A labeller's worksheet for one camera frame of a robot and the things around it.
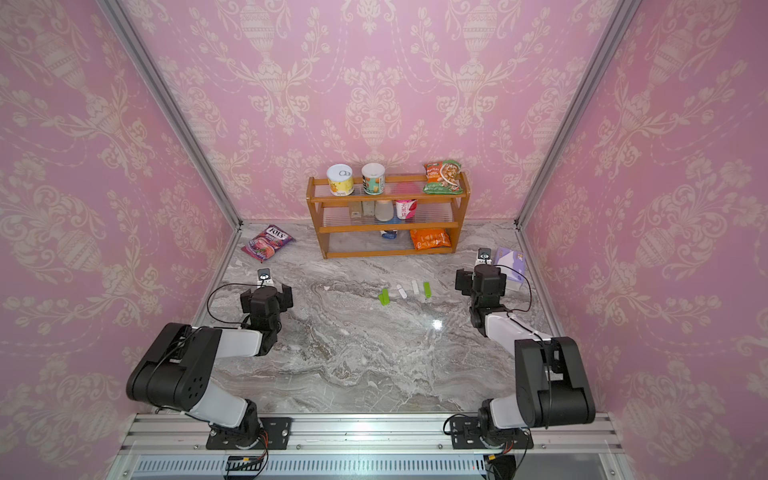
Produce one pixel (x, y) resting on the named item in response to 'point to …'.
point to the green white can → (373, 178)
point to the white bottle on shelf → (384, 210)
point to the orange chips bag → (427, 238)
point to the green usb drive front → (384, 297)
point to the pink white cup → (406, 209)
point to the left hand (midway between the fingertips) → (268, 289)
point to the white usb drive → (403, 293)
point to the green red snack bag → (443, 178)
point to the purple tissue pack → (513, 264)
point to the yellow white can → (340, 179)
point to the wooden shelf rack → (402, 221)
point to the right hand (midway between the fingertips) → (481, 269)
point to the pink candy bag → (267, 242)
